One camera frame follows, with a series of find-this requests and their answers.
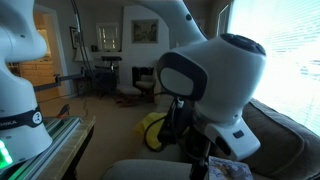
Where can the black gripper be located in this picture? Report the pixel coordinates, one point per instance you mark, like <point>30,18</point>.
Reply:
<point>197,146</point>

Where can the colourful printed magazine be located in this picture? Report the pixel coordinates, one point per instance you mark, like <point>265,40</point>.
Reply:
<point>230,170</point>

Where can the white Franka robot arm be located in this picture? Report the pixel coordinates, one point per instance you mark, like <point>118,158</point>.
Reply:
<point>226,76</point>

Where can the yellow blanket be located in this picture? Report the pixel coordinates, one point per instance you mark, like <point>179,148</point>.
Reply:
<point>150,120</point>

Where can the grey fabric sofa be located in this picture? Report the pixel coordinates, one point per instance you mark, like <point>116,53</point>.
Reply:
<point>283,143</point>

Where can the dark rocking chair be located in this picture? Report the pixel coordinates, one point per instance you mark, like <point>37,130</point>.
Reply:
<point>145,85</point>

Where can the upholstered footstool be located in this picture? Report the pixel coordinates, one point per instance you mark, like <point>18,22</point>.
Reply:
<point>128,93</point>

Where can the wooden workbench table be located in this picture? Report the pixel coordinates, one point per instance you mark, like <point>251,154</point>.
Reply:
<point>75,143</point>

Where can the dark desk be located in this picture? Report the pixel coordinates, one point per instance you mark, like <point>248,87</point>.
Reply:
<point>106,81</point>

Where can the dark keyboard shelf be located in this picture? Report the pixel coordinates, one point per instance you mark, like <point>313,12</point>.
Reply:
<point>111,58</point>

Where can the large bright blinds window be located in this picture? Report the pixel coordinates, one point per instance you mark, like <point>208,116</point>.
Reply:
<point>290,56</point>

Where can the aluminium robot mounting plate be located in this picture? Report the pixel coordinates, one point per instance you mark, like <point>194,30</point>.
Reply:
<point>56,136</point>

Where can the red black tool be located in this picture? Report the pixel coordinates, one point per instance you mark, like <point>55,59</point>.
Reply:
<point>64,111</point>

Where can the framed landscape painting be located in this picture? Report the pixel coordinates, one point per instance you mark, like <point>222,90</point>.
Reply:
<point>145,30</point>

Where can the cream shade lamp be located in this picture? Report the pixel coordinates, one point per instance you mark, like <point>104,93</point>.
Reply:
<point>87,56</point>

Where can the black horizontal stand bar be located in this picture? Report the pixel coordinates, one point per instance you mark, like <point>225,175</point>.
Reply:
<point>66,78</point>

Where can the small dark framed picture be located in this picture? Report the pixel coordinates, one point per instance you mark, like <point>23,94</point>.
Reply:
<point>74,37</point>

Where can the wooden dresser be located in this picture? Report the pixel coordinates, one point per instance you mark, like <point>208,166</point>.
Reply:
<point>36,71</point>

